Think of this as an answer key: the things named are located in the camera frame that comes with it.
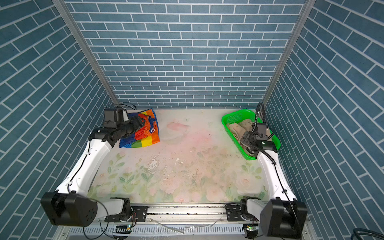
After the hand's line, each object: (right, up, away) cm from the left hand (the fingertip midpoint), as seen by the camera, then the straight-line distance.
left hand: (141, 121), depth 79 cm
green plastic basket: (+68, +5, +28) cm, 73 cm away
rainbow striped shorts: (-4, -9, +22) cm, 24 cm away
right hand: (+60, -9, +3) cm, 61 cm away
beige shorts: (+57, -5, +20) cm, 61 cm away
